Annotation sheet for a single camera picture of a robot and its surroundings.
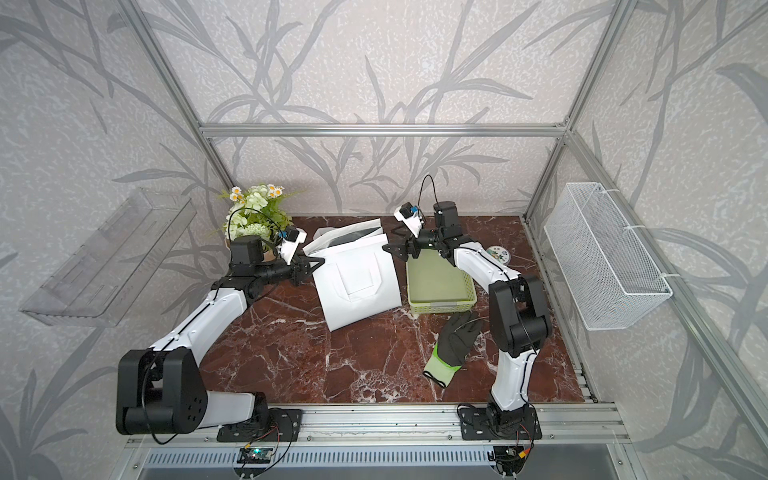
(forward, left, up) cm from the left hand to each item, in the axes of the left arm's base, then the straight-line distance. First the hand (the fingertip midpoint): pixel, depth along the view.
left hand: (320, 260), depth 82 cm
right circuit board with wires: (-43, -50, -24) cm, 70 cm away
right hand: (+8, -19, 0) cm, 21 cm away
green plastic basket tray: (+2, -35, -18) cm, 39 cm away
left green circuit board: (-42, +12, -22) cm, 49 cm away
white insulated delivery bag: (-4, -10, -4) cm, 12 cm away
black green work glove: (-14, -39, -18) cm, 45 cm away
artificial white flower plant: (+10, +17, +9) cm, 21 cm away
